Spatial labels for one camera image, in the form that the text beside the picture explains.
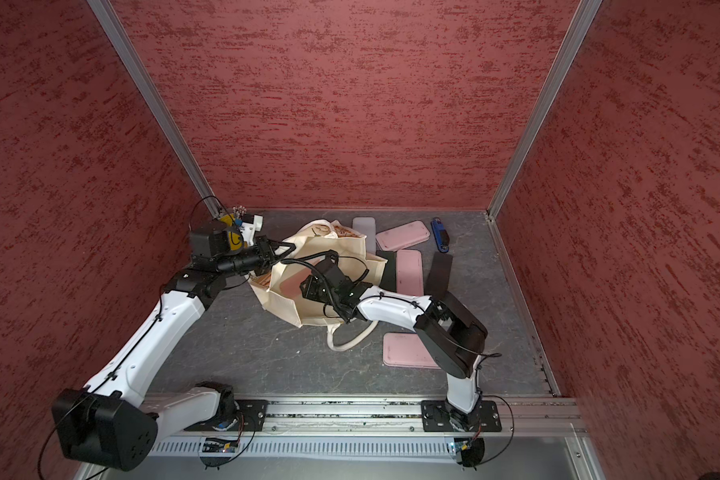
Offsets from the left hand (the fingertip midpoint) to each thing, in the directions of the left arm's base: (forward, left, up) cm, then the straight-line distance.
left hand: (294, 253), depth 73 cm
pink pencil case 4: (+12, -33, -26) cm, 44 cm away
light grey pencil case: (+32, -18, -26) cm, 45 cm away
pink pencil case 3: (+27, -30, -26) cm, 48 cm away
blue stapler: (+29, -46, -25) cm, 60 cm away
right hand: (-1, 0, -18) cm, 18 cm away
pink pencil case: (-2, +3, -14) cm, 14 cm away
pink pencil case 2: (-15, -30, -27) cm, 43 cm away
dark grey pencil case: (+13, -44, -29) cm, 54 cm away
